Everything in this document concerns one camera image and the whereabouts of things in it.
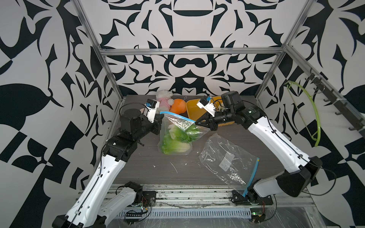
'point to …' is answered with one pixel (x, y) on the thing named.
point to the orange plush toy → (178, 107)
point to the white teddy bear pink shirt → (164, 97)
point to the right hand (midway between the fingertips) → (197, 119)
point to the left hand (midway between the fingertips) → (159, 112)
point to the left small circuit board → (131, 217)
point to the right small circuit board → (257, 214)
